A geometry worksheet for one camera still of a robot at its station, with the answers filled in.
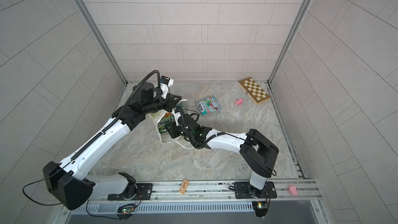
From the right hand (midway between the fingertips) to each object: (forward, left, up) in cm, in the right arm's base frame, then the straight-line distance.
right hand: (165, 128), depth 77 cm
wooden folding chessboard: (+27, -57, -11) cm, 64 cm away
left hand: (+6, -11, +16) cm, 20 cm away
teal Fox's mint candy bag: (+21, -23, -11) cm, 33 cm away
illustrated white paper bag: (+3, +3, +6) cm, 8 cm away
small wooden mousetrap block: (-24, -8, -14) cm, 29 cm away
